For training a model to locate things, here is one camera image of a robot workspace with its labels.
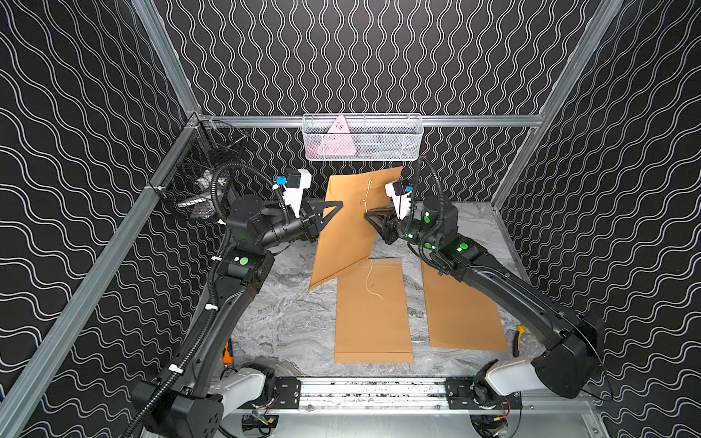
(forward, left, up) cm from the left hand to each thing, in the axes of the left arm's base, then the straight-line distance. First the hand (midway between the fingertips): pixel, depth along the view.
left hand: (340, 199), depth 58 cm
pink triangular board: (+38, +5, -10) cm, 40 cm away
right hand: (+7, -6, -10) cm, 14 cm away
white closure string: (+6, -8, -46) cm, 47 cm away
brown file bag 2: (-2, -2, -9) cm, 10 cm away
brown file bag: (-8, -10, -48) cm, 50 cm away
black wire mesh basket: (+40, +52, -16) cm, 68 cm away
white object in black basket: (+8, +39, -13) cm, 42 cm away
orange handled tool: (-21, +33, -46) cm, 60 cm away
